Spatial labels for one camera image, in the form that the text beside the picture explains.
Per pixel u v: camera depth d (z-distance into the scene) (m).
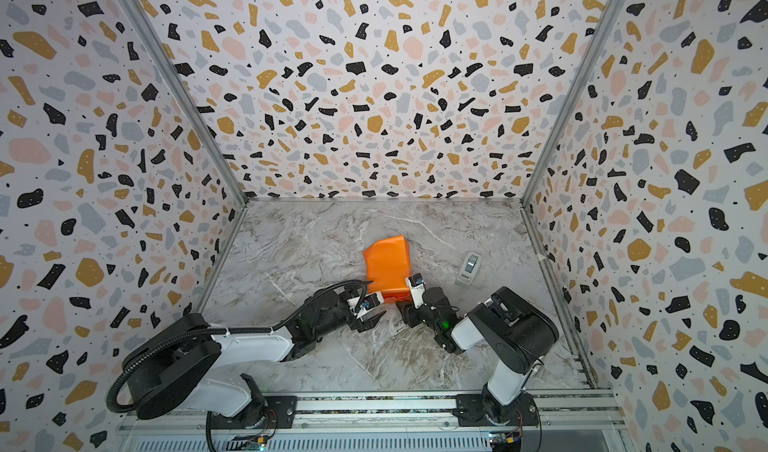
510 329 0.48
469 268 0.97
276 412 0.73
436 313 0.72
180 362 0.43
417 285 0.82
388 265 0.97
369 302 0.69
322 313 0.64
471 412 0.73
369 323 0.77
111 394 0.38
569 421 0.75
